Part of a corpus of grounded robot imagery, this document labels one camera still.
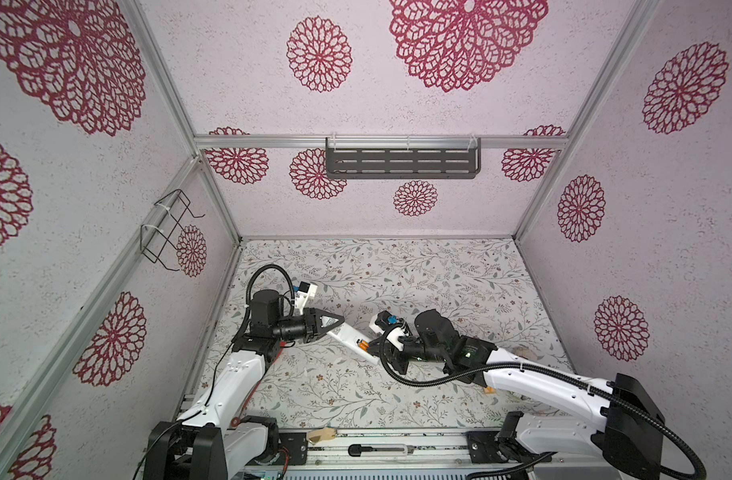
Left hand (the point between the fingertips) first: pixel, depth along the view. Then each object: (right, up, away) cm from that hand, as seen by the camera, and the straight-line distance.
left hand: (341, 325), depth 75 cm
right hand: (+7, -3, -3) cm, 8 cm away
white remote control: (+2, -2, -2) cm, 3 cm away
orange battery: (+5, -4, -2) cm, 7 cm away
